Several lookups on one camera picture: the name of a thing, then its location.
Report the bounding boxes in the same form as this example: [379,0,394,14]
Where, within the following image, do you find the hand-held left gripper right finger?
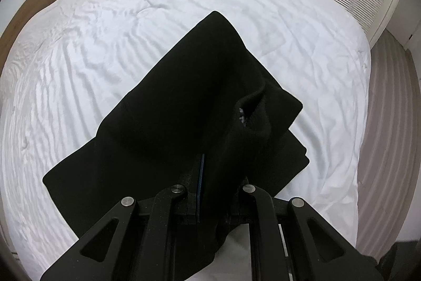
[228,183,385,281]

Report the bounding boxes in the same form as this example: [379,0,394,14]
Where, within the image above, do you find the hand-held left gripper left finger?
[39,152,206,281]

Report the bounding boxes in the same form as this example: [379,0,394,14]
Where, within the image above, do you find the black pants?
[43,10,310,281]

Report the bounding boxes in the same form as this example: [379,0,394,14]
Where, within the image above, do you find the white bed duvet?
[0,0,372,281]

